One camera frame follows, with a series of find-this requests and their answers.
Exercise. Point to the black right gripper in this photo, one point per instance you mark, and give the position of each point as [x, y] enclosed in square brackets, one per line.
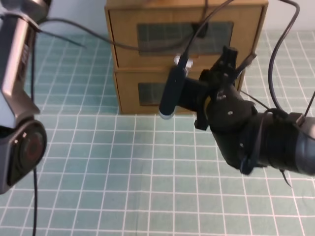
[219, 106]

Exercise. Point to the clear plastic drawer pull tab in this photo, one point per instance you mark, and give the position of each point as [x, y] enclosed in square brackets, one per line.
[183, 62]

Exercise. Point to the brown cardboard drawer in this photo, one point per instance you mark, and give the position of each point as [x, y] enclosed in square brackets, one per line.
[140, 91]
[155, 33]

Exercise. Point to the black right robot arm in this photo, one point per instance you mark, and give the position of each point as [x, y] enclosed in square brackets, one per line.
[246, 137]

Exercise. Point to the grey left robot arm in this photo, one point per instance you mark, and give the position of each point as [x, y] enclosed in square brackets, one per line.
[23, 139]

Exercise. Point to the brown cardboard shoebox shell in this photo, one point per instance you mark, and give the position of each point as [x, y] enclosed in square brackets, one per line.
[158, 32]

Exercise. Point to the cyan checkered tablecloth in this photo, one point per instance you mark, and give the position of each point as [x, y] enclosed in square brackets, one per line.
[105, 174]

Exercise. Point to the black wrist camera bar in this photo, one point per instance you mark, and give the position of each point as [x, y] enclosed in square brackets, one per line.
[172, 92]

